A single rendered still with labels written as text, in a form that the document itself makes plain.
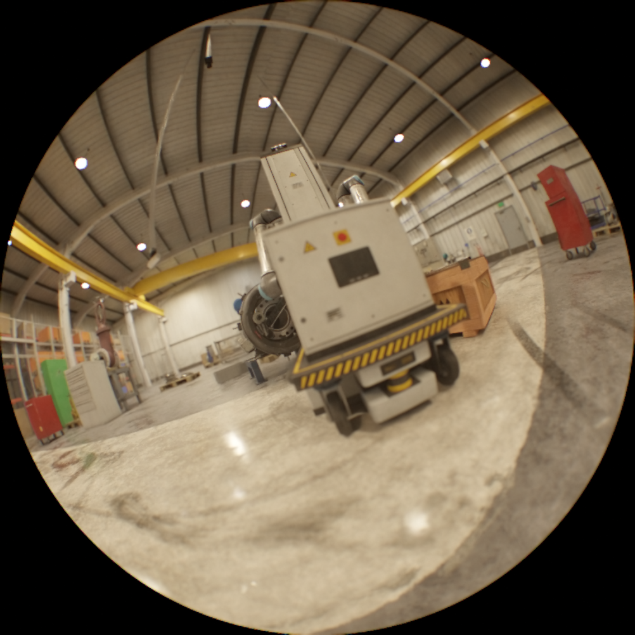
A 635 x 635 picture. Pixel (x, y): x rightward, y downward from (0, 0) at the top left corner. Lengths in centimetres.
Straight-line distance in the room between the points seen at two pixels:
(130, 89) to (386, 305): 824
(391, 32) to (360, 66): 209
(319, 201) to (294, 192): 18
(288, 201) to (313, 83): 798
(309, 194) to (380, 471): 144
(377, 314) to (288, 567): 80
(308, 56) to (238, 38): 242
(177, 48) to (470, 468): 838
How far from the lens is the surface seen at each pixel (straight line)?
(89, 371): 453
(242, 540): 64
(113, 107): 828
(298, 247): 74
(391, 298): 75
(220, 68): 814
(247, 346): 184
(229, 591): 59
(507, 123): 1172
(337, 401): 70
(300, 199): 136
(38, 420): 541
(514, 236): 1108
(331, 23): 869
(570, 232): 350
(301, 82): 900
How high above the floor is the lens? 46
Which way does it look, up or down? level
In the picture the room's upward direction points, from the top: 20 degrees counter-clockwise
